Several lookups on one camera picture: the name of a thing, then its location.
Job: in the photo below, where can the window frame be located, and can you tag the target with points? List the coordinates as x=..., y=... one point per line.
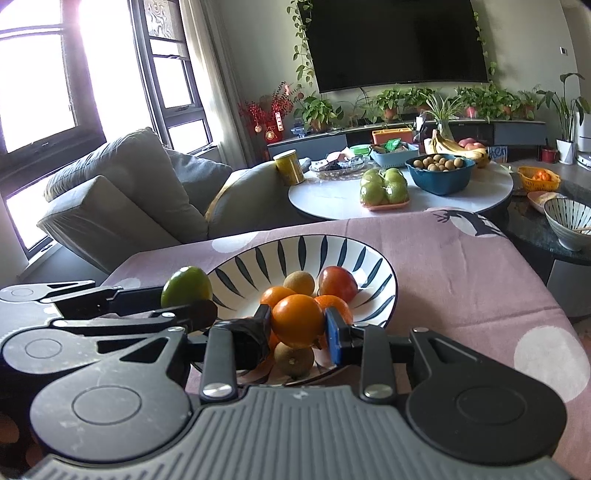
x=77, y=74

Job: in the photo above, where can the yellow tin can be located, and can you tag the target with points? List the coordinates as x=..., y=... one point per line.
x=289, y=167

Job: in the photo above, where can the brown kiwi front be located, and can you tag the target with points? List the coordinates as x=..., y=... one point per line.
x=293, y=362

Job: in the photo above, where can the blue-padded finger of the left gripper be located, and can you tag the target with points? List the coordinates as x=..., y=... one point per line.
x=100, y=301

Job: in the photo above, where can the round white coffee table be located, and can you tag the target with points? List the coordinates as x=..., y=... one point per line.
x=350, y=198

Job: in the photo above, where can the pink dotted tablecloth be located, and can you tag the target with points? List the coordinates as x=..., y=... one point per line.
x=498, y=386

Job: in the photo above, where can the green lime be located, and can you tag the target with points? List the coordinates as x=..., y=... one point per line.
x=187, y=285

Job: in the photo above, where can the grey sofa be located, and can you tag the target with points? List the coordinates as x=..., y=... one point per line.
x=134, y=195

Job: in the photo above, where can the pink plate with bread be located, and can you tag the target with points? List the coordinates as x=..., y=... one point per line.
x=537, y=199

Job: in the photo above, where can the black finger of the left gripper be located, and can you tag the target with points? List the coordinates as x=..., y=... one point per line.
x=197, y=316

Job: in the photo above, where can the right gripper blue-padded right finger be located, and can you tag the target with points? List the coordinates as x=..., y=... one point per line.
x=371, y=348

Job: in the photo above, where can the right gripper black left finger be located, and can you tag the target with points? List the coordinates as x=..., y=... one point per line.
x=228, y=347

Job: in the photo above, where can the banana bunch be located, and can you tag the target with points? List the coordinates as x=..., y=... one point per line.
x=437, y=144

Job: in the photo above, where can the white bowl with blue leaves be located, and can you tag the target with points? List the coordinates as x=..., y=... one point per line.
x=238, y=283

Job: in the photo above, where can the orange at bowl edge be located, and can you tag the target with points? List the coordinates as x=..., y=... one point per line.
x=332, y=301

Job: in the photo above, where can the red flower decoration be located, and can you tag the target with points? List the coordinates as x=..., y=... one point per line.
x=266, y=116

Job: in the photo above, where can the striped bowl with spoon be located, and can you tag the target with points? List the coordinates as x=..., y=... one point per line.
x=570, y=221

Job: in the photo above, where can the yellow basket of tangerines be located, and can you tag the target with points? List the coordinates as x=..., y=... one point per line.
x=538, y=179

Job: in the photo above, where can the grey tv console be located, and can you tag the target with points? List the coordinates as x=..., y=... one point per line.
x=523, y=138

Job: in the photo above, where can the red apple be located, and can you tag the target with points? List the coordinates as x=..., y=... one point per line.
x=337, y=281

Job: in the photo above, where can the dark round glass table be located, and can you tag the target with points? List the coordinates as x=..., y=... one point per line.
x=531, y=231

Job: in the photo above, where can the tray of green apples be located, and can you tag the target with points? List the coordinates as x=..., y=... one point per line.
x=384, y=190

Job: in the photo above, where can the orange box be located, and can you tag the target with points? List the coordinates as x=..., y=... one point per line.
x=381, y=137

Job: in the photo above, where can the brown kiwi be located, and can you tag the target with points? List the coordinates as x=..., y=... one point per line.
x=300, y=282
x=293, y=362

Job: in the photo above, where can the orange tangerine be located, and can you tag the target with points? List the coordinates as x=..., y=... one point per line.
x=298, y=321

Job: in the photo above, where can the tall potted plant white pot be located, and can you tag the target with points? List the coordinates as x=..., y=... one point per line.
x=567, y=110

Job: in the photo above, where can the light blue snack tray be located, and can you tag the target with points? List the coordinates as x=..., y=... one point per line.
x=394, y=154

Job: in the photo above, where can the orange in bowl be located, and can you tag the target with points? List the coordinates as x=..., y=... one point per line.
x=274, y=295

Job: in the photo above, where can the black wall television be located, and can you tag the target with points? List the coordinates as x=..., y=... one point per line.
x=373, y=43

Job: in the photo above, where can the blue bowl of longans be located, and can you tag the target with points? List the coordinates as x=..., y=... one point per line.
x=448, y=175

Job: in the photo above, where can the potted green plant left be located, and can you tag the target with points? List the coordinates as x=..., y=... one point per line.
x=315, y=112

